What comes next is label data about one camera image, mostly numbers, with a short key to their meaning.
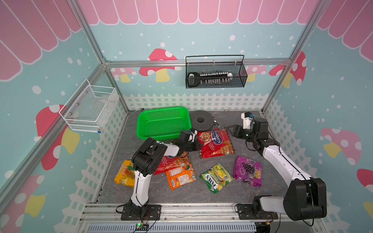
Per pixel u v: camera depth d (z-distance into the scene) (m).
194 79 0.89
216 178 0.83
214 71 0.92
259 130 0.64
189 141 0.88
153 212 0.74
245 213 0.74
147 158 0.55
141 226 0.73
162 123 1.12
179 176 0.85
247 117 0.74
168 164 0.87
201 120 1.06
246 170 0.83
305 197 0.41
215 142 0.96
